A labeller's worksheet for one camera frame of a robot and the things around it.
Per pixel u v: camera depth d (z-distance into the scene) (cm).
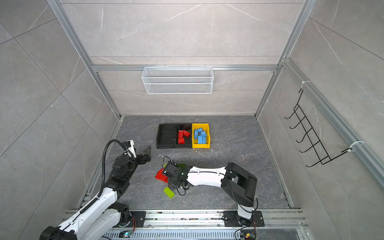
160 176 87
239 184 45
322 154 64
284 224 73
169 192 80
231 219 74
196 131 102
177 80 100
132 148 71
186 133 105
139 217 73
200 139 101
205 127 107
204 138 101
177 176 64
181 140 101
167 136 104
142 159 73
